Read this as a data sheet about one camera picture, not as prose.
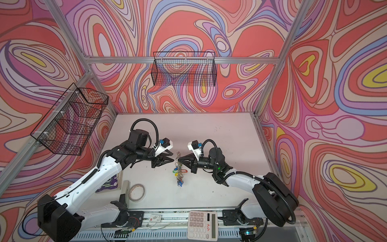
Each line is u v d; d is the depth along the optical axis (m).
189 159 0.70
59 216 0.37
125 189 0.80
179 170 0.88
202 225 0.70
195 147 0.66
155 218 0.73
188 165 0.70
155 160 0.63
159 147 0.61
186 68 0.96
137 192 0.82
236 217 0.67
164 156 0.65
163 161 0.65
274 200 0.43
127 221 0.72
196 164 0.66
